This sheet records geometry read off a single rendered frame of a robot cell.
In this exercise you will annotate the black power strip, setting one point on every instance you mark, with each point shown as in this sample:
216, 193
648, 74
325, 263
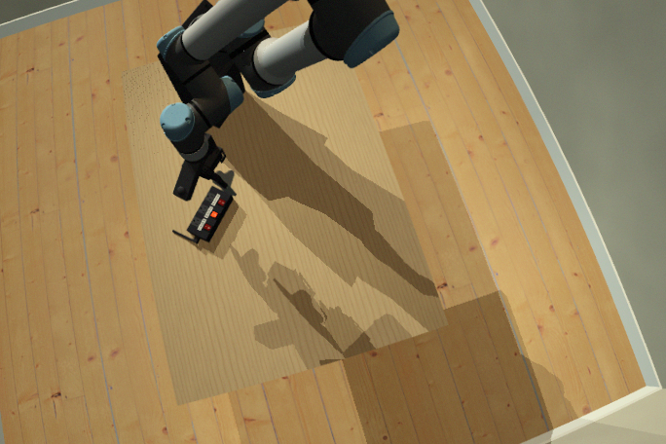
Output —
209, 215

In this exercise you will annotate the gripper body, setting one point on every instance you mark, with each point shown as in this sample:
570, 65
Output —
215, 154

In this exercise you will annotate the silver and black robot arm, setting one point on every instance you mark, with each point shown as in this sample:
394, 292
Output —
348, 30

